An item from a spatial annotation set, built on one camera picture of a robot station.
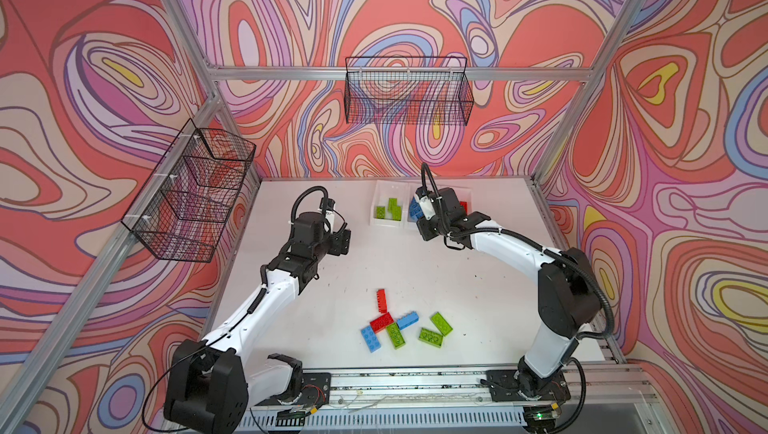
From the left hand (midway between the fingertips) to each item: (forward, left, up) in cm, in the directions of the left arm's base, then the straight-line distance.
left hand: (339, 225), depth 84 cm
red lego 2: (-22, -12, -18) cm, 30 cm away
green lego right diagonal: (-23, -30, -18) cm, 41 cm away
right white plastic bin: (+23, -42, -12) cm, 50 cm away
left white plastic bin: (+29, -13, -16) cm, 36 cm away
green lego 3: (+17, -11, -15) cm, 25 cm away
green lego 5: (-26, -26, -17) cm, 40 cm away
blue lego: (-22, -19, -16) cm, 33 cm away
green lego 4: (-25, -16, -17) cm, 34 cm away
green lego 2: (+15, -17, -16) cm, 28 cm away
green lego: (+21, -16, -16) cm, 31 cm away
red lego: (+19, -43, -15) cm, 49 cm away
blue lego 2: (-26, -9, -17) cm, 33 cm away
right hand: (+4, -26, -7) cm, 27 cm away
